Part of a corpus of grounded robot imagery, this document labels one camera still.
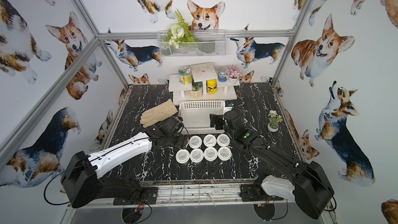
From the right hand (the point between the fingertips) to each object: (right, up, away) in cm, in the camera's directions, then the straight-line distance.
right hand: (221, 110), depth 81 cm
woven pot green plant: (-15, +10, +26) cm, 32 cm away
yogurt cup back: (-14, -17, +4) cm, 23 cm away
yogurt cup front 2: (-13, -24, 0) cm, 27 cm away
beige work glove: (-41, -4, +24) cm, 48 cm away
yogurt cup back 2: (-6, -17, +5) cm, 19 cm away
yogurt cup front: (-20, -23, -1) cm, 31 cm away
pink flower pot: (+8, +21, +12) cm, 26 cm away
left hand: (-21, -15, +3) cm, 26 cm away
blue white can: (+2, +22, +17) cm, 28 cm away
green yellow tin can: (-21, +20, +15) cm, 33 cm away
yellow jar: (-4, +15, +28) cm, 32 cm away
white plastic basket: (-15, -6, +23) cm, 28 cm away
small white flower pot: (+32, -6, +11) cm, 35 cm away
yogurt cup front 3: (-5, -23, +1) cm, 24 cm away
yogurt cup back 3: (+2, -17, +5) cm, 18 cm away
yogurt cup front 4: (+2, -22, -1) cm, 22 cm away
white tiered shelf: (-11, +22, +17) cm, 30 cm away
